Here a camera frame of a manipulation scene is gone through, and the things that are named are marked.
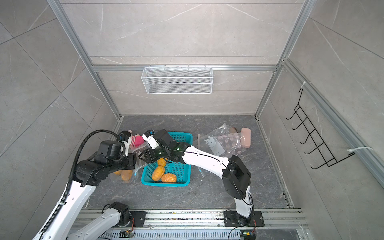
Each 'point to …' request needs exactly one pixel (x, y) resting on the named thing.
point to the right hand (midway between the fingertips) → (145, 155)
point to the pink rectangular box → (245, 137)
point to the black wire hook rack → (324, 151)
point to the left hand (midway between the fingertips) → (137, 155)
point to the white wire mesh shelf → (177, 80)
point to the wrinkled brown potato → (168, 178)
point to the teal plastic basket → (182, 171)
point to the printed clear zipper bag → (223, 141)
